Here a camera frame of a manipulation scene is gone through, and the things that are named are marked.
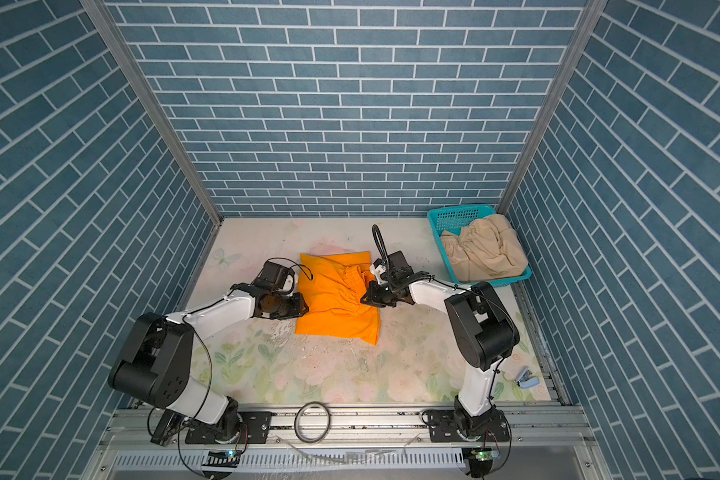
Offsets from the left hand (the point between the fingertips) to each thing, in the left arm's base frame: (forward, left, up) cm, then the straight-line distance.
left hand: (306, 308), depth 92 cm
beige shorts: (+21, -62, +5) cm, 66 cm away
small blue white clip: (-22, -62, -1) cm, 66 cm away
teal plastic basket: (+37, -54, +2) cm, 66 cm away
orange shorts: (+8, -8, +2) cm, 11 cm away
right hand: (+3, -17, +2) cm, 17 cm away
